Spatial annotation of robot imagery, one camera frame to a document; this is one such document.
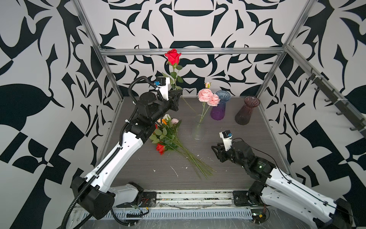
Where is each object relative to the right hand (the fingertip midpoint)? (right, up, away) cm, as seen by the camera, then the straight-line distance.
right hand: (215, 145), depth 76 cm
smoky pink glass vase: (+27, +15, +29) cm, 42 cm away
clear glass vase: (-7, +7, +15) cm, 18 cm away
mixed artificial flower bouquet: (-28, +3, +15) cm, 31 cm away
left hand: (-18, +29, -13) cm, 36 cm away
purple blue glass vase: (+10, +17, +35) cm, 41 cm away
